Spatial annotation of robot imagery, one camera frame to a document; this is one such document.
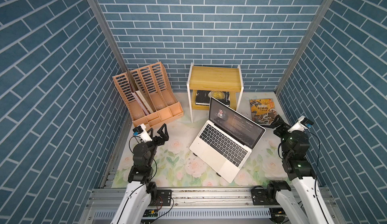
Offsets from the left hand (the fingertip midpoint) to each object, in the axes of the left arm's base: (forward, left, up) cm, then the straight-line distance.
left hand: (163, 126), depth 77 cm
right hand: (0, -61, +6) cm, 61 cm away
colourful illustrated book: (+25, -65, -18) cm, 72 cm away
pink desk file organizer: (+44, +22, -22) cm, 53 cm away
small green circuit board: (-34, +5, -24) cm, 42 cm away
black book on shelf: (+23, -21, -2) cm, 31 cm away
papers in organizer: (+17, +15, -1) cm, 23 cm away
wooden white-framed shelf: (+23, -27, +13) cm, 38 cm away
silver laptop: (-2, -34, -10) cm, 36 cm away
